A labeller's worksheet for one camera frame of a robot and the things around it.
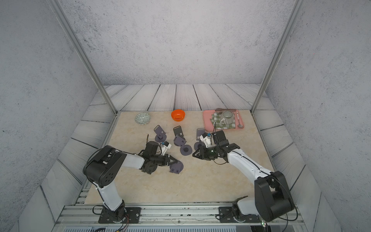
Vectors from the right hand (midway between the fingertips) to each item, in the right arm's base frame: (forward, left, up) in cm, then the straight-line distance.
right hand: (196, 155), depth 81 cm
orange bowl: (+40, +14, -9) cm, 44 cm away
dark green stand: (-7, +24, +1) cm, 25 cm away
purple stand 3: (-2, +12, -12) cm, 17 cm away
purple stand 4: (+11, +7, -13) cm, 19 cm away
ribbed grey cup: (+35, -24, -7) cm, 43 cm away
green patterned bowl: (+38, +41, -10) cm, 57 cm away
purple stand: (+19, +24, -7) cm, 31 cm away
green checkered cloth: (+39, -16, -12) cm, 44 cm away
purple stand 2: (+19, -3, -4) cm, 20 cm away
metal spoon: (+32, -34, -13) cm, 49 cm away
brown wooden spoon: (+49, -20, -12) cm, 54 cm away
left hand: (+1, +11, -11) cm, 15 cm away
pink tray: (+34, -10, -14) cm, 38 cm away
